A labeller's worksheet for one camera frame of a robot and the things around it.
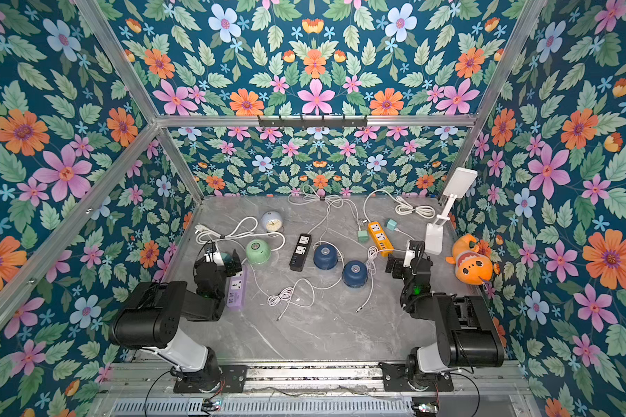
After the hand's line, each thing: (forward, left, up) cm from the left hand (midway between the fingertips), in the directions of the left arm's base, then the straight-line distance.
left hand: (223, 250), depth 92 cm
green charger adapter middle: (+7, -53, -7) cm, 54 cm away
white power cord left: (+16, -4, -7) cm, 18 cm away
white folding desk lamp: (+6, -83, +20) cm, 85 cm away
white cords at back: (+34, -32, -8) cm, 47 cm away
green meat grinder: (-2, -13, +1) cm, 13 cm away
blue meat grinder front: (-14, -46, +2) cm, 48 cm away
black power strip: (+1, -28, -6) cm, 28 cm away
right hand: (-6, -68, -1) cm, 68 cm away
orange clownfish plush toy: (-13, -87, -1) cm, 88 cm away
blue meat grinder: (-6, -37, +2) cm, 37 cm away
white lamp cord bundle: (+18, -80, -6) cm, 83 cm away
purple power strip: (-13, -5, -6) cm, 15 cm away
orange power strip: (+4, -60, -6) cm, 60 cm away
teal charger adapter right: (+12, -65, -6) cm, 67 cm away
